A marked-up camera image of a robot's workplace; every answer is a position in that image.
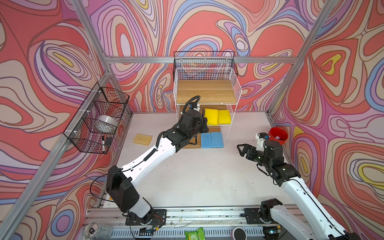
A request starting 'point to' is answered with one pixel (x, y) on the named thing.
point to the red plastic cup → (277, 134)
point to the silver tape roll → (105, 124)
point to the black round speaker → (239, 233)
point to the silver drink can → (95, 230)
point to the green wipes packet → (198, 235)
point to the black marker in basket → (103, 144)
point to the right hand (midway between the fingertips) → (243, 151)
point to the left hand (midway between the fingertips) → (209, 119)
